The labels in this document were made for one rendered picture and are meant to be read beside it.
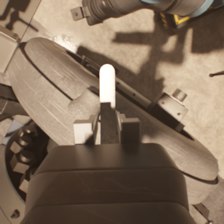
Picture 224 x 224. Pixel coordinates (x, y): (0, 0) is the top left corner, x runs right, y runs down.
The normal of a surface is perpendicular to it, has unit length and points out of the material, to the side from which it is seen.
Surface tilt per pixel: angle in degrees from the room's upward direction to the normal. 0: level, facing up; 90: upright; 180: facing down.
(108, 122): 5
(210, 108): 0
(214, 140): 0
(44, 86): 35
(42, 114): 30
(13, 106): 40
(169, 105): 24
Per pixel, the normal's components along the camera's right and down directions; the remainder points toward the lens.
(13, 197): -0.40, -0.04
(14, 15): 0.08, 0.31
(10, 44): 0.39, 0.48
